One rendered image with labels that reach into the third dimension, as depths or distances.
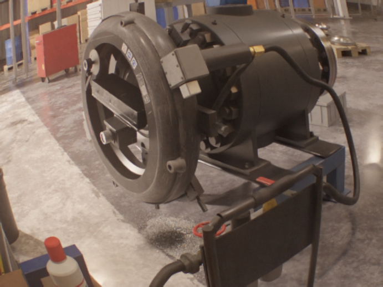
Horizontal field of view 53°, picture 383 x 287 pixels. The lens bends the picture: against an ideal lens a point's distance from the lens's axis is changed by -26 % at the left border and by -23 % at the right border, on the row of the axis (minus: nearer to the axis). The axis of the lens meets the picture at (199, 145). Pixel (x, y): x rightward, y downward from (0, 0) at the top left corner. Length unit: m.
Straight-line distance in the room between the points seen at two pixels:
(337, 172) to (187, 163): 0.82
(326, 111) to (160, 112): 1.80
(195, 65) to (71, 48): 5.84
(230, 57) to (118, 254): 0.95
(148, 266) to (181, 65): 0.83
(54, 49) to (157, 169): 5.59
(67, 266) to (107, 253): 1.29
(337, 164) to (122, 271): 1.06
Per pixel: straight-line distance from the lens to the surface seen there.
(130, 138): 1.63
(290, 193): 1.23
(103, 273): 1.84
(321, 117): 3.13
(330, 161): 2.03
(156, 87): 1.45
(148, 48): 1.48
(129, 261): 1.90
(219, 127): 1.46
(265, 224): 1.10
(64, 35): 7.09
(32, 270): 0.85
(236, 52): 1.49
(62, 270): 0.70
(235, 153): 1.97
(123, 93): 1.68
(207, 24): 1.80
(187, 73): 1.36
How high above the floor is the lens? 1.03
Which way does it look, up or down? 20 degrees down
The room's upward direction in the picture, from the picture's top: 8 degrees counter-clockwise
